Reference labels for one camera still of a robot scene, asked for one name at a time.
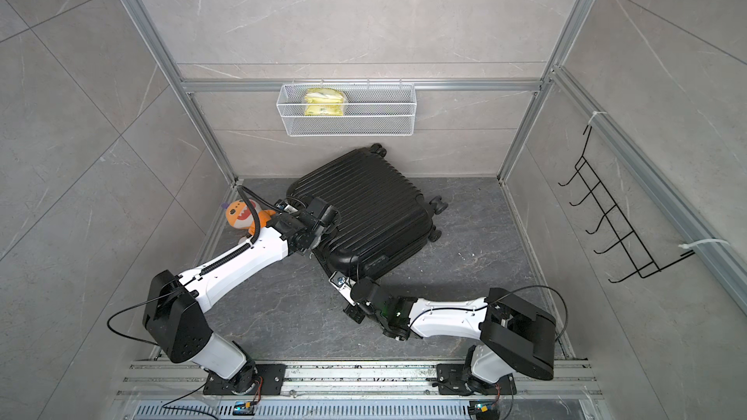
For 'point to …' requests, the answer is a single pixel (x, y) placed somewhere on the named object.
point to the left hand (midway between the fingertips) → (320, 219)
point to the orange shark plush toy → (238, 215)
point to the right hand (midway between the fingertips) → (346, 290)
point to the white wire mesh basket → (370, 110)
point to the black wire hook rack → (609, 208)
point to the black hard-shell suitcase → (383, 222)
